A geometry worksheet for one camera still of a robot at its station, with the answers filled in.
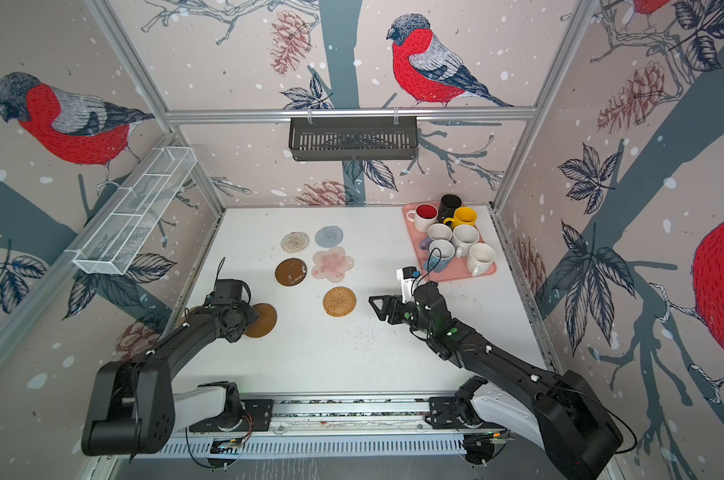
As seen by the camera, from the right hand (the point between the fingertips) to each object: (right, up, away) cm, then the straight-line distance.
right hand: (376, 302), depth 80 cm
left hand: (-38, -7, +9) cm, 40 cm away
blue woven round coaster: (-17, +18, +31) cm, 40 cm away
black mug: (+27, +28, +30) cm, 49 cm away
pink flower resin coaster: (-16, +8, +24) cm, 29 cm away
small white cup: (+23, +20, +24) cm, 39 cm away
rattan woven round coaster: (-12, -3, +15) cm, 19 cm away
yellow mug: (+33, +25, +29) cm, 51 cm away
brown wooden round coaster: (-34, -8, +8) cm, 36 cm away
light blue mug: (+25, +13, +18) cm, 33 cm away
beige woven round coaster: (-30, +15, +30) cm, 45 cm away
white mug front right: (+35, +11, +18) cm, 41 cm away
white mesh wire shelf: (-65, +19, -7) cm, 68 cm away
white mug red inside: (+18, +26, +29) cm, 43 cm away
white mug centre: (+33, +18, +26) cm, 45 cm away
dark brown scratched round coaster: (-29, +5, +20) cm, 36 cm away
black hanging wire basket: (-8, +54, +26) cm, 60 cm away
